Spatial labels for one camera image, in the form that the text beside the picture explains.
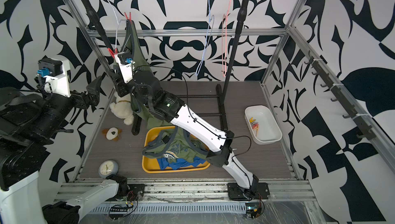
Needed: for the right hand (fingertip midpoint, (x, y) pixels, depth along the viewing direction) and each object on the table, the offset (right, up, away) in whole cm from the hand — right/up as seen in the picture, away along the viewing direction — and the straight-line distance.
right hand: (112, 68), depth 54 cm
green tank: (+17, -33, +25) cm, 45 cm away
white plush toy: (-16, -17, +40) cm, 47 cm away
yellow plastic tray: (+5, -46, +29) cm, 54 cm away
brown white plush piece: (-20, -31, +37) cm, 53 cm away
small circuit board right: (+54, -59, +17) cm, 82 cm away
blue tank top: (+20, -43, +25) cm, 53 cm away
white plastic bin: (+73, -31, +40) cm, 89 cm away
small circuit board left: (-7, -62, +19) cm, 66 cm away
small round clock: (-15, -45, +24) cm, 53 cm away
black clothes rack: (+44, -5, +39) cm, 59 cm away
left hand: (-5, -2, -9) cm, 11 cm away
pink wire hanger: (+47, +24, +51) cm, 73 cm away
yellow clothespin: (+64, -24, +45) cm, 82 cm away
